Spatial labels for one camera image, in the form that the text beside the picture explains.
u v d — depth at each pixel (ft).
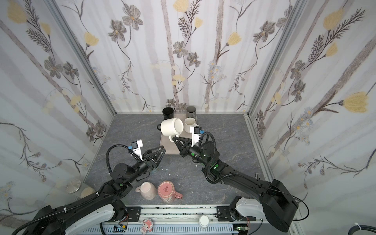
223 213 2.42
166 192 2.34
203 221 2.10
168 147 2.28
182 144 2.10
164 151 2.09
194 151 2.05
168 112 3.56
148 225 2.25
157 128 3.45
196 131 2.02
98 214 1.88
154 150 2.31
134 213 2.40
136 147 2.03
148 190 2.42
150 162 1.98
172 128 2.10
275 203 1.34
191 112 3.53
